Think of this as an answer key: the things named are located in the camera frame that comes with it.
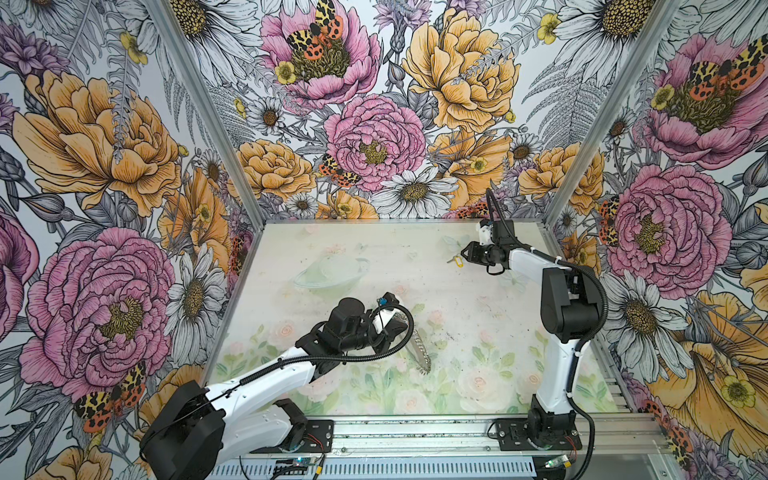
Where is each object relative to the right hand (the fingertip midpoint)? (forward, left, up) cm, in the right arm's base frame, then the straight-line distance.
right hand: (466, 258), depth 103 cm
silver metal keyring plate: (-35, +19, +6) cm, 40 cm away
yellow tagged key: (+4, +1, -6) cm, 7 cm away
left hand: (-30, +23, +7) cm, 38 cm away
